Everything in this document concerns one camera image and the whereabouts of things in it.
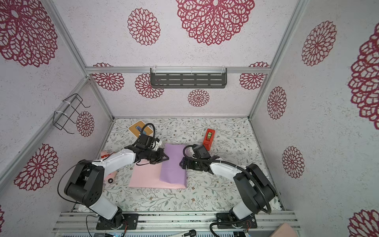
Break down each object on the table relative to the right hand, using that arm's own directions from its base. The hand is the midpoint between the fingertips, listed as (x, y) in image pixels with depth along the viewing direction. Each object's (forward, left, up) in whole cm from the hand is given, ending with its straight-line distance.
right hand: (184, 163), depth 88 cm
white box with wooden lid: (+28, +37, -1) cm, 46 cm away
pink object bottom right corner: (-32, -49, -5) cm, 59 cm away
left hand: (+2, +9, +3) cm, 10 cm away
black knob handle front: (-34, -6, -4) cm, 35 cm away
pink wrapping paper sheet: (-9, +8, +4) cm, 13 cm away
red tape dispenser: (+19, -16, -1) cm, 25 cm away
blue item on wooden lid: (+29, +35, -1) cm, 46 cm away
